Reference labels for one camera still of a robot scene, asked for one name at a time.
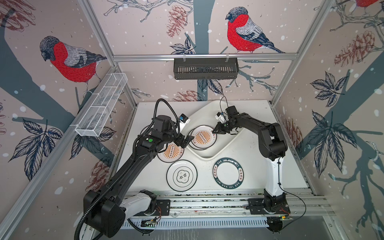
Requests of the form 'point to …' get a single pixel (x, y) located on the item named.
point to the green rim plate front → (228, 173)
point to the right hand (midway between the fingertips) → (213, 133)
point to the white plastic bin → (206, 116)
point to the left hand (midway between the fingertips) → (186, 131)
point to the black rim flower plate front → (182, 175)
